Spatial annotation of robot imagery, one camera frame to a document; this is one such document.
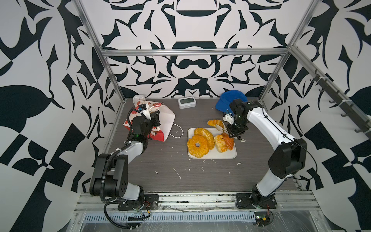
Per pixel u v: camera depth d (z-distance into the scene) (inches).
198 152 34.4
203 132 37.0
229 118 31.0
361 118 20.9
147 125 29.3
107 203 25.4
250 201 28.9
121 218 27.6
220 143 35.1
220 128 35.3
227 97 47.2
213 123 37.9
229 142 36.3
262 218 28.0
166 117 41.0
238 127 28.1
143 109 29.3
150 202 29.0
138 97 43.7
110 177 17.3
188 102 44.0
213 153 35.6
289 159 17.8
